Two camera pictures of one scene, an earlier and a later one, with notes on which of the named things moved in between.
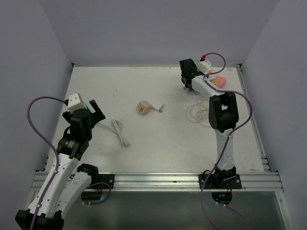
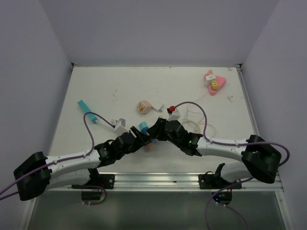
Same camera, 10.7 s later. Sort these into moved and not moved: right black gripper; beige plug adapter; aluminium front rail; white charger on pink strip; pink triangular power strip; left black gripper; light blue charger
Moved: right black gripper; left black gripper; light blue charger
Not moved: beige plug adapter; white charger on pink strip; pink triangular power strip; aluminium front rail
